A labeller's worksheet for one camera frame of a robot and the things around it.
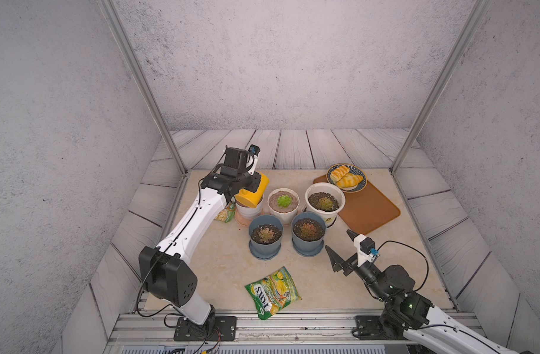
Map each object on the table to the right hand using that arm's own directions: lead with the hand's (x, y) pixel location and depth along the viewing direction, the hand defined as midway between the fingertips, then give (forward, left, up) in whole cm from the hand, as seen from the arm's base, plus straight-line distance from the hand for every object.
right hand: (339, 240), depth 70 cm
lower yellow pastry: (+41, -15, -18) cm, 47 cm away
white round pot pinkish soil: (+21, +32, -15) cm, 41 cm away
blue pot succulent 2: (+10, +8, -13) cm, 18 cm away
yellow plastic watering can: (+15, +29, +2) cm, 33 cm away
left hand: (+23, +27, +6) cm, 36 cm away
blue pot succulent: (+9, +25, -13) cm, 29 cm away
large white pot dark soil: (+25, -1, -12) cm, 28 cm away
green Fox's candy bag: (-10, +21, -20) cm, 31 cm away
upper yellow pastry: (+47, -11, -17) cm, 51 cm away
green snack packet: (+23, +43, -20) cm, 53 cm away
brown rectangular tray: (+30, -22, -26) cm, 45 cm away
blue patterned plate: (+51, -20, -21) cm, 59 cm away
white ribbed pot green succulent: (+22, +18, -10) cm, 30 cm away
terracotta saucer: (+19, +34, -19) cm, 43 cm away
